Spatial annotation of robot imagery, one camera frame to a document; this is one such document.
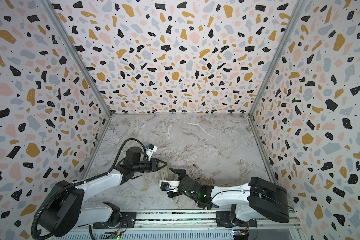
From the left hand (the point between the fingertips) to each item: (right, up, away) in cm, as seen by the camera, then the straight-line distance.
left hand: (166, 163), depth 81 cm
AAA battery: (+16, -5, +14) cm, 22 cm away
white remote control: (-1, -5, -1) cm, 6 cm away
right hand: (+1, -4, -5) cm, 6 cm away
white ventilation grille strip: (-7, -32, -10) cm, 34 cm away
